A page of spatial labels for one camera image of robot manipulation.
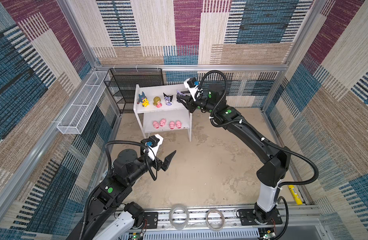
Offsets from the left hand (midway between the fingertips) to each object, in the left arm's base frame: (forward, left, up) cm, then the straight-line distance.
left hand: (166, 142), depth 63 cm
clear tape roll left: (-26, -6, -33) cm, 42 cm away
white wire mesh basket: (+27, +58, -16) cm, 66 cm away
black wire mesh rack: (+55, +34, -8) cm, 65 cm away
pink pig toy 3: (+24, +5, -15) cm, 29 cm away
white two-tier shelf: (+20, +6, -1) cm, 21 cm away
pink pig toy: (+22, 0, -15) cm, 27 cm away
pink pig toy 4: (+22, -4, -16) cm, 28 cm away
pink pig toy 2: (+23, +9, -16) cm, 29 cm away
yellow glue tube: (-15, -66, -32) cm, 74 cm away
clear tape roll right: (-25, -25, -33) cm, 48 cm away
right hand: (+21, -6, +7) cm, 23 cm away
